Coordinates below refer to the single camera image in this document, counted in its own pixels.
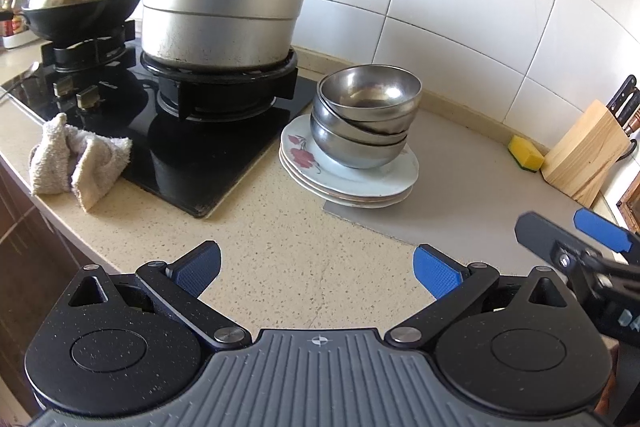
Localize white plate pink flowers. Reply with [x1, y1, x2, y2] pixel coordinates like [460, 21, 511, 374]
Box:
[278, 112, 420, 198]

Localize beige dish cloth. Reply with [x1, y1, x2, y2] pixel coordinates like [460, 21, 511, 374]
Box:
[28, 113, 132, 212]

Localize black gas stove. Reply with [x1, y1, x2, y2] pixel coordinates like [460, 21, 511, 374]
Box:
[1, 22, 316, 218]

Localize wooden framed window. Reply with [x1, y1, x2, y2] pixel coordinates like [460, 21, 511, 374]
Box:
[616, 183, 640, 233]

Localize white plate colourful flowers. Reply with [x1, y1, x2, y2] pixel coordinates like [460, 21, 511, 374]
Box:
[278, 150, 413, 209]

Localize wooden knife block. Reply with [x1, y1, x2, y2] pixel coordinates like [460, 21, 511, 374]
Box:
[541, 100, 630, 207]

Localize black handled knife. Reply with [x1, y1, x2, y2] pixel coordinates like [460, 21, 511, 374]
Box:
[606, 75, 637, 116]

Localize steel bowl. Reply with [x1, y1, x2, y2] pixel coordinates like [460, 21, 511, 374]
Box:
[310, 115, 407, 169]
[318, 64, 422, 121]
[312, 98, 416, 145]

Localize black scissors handle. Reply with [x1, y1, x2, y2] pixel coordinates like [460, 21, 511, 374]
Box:
[616, 89, 640, 127]

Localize yellow sponge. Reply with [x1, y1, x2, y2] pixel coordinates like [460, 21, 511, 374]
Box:
[506, 135, 544, 172]

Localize wooden handled knife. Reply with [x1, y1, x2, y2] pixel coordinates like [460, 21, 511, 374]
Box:
[624, 109, 640, 136]

